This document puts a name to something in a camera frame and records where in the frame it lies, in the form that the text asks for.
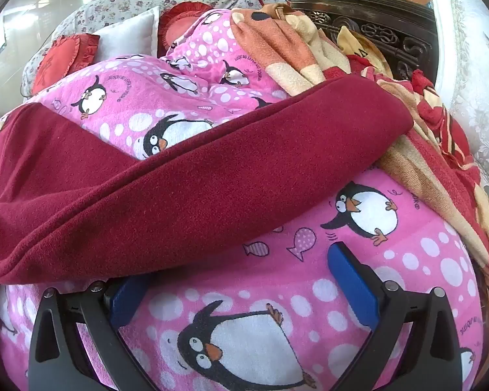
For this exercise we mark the dark carved wooden headboard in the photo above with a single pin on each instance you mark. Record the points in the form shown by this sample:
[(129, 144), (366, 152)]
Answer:
[(371, 12)]

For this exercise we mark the white pillow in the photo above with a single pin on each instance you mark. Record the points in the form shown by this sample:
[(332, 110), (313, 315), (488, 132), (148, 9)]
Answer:
[(126, 36)]

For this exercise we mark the dark red fleece garment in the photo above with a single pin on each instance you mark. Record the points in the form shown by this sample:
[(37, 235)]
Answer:
[(146, 195)]

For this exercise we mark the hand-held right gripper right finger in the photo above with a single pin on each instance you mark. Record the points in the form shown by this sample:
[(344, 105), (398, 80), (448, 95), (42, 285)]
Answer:
[(352, 281)]

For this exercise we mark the orange cream red blanket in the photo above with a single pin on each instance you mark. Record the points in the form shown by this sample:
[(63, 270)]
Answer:
[(293, 49)]

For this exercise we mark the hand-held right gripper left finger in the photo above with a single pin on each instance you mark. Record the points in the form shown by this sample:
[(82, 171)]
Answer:
[(126, 299)]

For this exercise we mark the white embroidered sofa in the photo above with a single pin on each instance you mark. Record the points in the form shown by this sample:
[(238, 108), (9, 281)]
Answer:
[(472, 69)]

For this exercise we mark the red frilled cushion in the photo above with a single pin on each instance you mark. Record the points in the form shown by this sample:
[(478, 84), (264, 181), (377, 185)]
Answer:
[(61, 61), (179, 20)]

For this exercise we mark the pink penguin print blanket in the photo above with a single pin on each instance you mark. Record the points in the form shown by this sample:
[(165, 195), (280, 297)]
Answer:
[(269, 293)]

